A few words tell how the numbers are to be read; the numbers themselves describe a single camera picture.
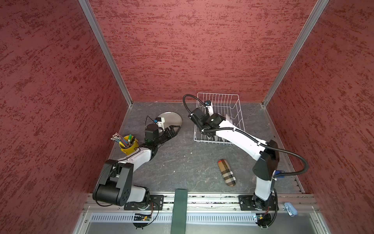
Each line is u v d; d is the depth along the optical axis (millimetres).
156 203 743
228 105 1175
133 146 826
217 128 542
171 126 793
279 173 518
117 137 796
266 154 447
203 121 605
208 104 707
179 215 699
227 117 921
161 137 758
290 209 716
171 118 1053
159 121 807
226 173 814
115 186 426
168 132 773
